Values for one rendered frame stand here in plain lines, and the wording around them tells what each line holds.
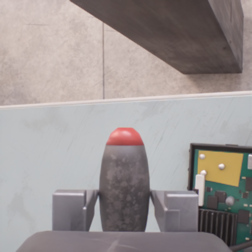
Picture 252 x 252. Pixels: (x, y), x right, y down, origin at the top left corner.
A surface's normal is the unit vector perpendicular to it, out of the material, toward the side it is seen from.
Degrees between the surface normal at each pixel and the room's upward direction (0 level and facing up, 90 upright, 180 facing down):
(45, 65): 0
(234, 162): 0
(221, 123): 0
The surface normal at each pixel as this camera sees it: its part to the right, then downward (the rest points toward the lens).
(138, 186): 0.53, -0.04
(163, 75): -0.41, -0.02
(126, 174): 0.07, -0.14
